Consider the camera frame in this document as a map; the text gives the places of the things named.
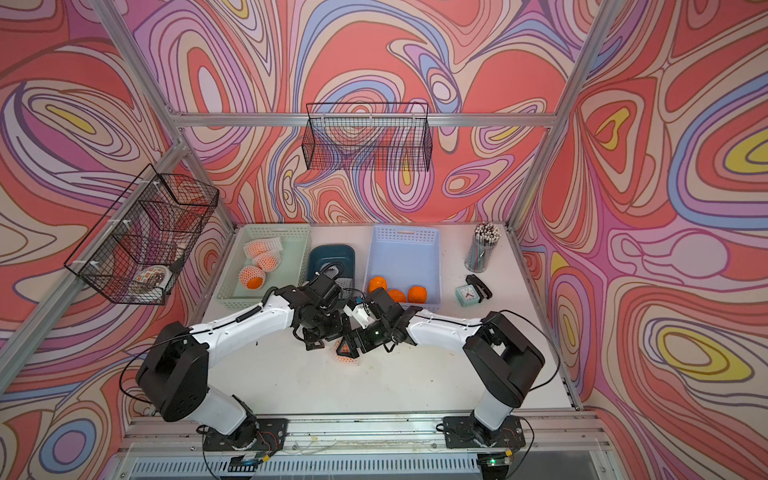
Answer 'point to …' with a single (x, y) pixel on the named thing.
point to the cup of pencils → (486, 235)
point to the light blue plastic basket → (406, 256)
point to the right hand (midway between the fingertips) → (352, 355)
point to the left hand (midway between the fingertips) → (348, 339)
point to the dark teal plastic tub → (343, 254)
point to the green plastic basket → (232, 295)
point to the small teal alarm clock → (467, 295)
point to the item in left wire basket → (158, 275)
